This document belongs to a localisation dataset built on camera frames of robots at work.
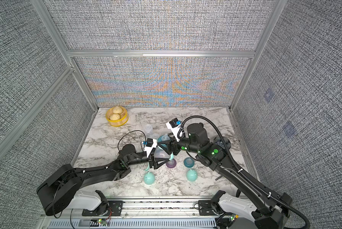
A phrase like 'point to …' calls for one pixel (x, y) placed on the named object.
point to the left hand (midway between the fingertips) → (169, 153)
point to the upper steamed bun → (117, 109)
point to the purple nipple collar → (171, 164)
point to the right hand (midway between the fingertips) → (163, 136)
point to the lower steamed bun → (114, 117)
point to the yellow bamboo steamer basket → (124, 117)
